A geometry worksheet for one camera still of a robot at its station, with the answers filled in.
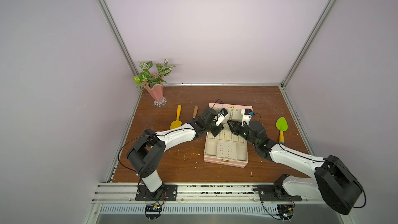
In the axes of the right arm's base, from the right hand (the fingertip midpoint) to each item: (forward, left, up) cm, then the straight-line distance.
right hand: (231, 117), depth 82 cm
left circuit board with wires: (-41, +38, -19) cm, 59 cm away
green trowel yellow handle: (+6, -35, -18) cm, 40 cm away
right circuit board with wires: (-39, -24, -18) cm, 49 cm away
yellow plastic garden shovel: (+4, +33, -14) cm, 36 cm away
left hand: (-1, +4, -6) cm, 7 cm away
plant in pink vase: (+22, +47, +5) cm, 53 cm away
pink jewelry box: (-13, +2, -10) cm, 16 cm away
